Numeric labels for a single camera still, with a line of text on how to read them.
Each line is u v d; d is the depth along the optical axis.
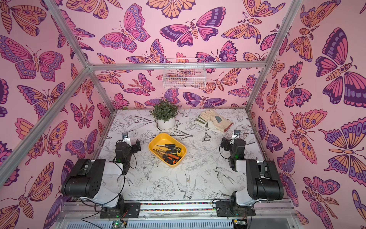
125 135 0.81
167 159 0.88
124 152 0.73
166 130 1.06
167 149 0.96
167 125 1.08
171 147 0.95
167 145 0.97
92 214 0.61
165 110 0.92
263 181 0.45
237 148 0.71
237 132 0.81
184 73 0.95
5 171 0.50
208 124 1.09
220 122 1.10
